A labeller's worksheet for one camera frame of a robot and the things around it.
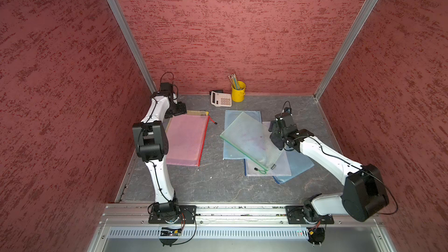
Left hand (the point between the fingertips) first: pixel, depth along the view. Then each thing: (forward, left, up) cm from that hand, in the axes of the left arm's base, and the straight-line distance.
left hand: (179, 115), depth 98 cm
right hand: (-11, -55, +3) cm, 56 cm away
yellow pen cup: (+21, -35, -3) cm, 41 cm away
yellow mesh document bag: (+9, -9, -9) cm, 16 cm away
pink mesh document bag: (-8, -3, -11) cm, 14 cm away
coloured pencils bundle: (+26, -31, +6) cm, 41 cm away
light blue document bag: (-17, -30, -11) cm, 36 cm away
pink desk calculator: (+21, -22, -8) cm, 31 cm away
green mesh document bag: (-9, -43, -10) cm, 45 cm away
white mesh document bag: (-27, -56, -9) cm, 62 cm away
